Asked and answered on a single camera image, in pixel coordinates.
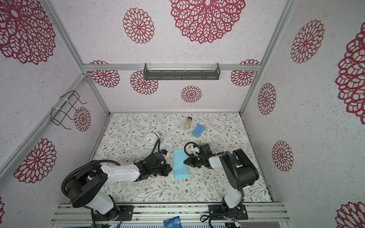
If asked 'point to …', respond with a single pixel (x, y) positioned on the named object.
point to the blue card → (174, 222)
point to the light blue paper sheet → (180, 170)
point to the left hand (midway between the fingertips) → (171, 171)
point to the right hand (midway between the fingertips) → (187, 160)
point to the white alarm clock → (150, 140)
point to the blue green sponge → (198, 130)
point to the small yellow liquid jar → (187, 122)
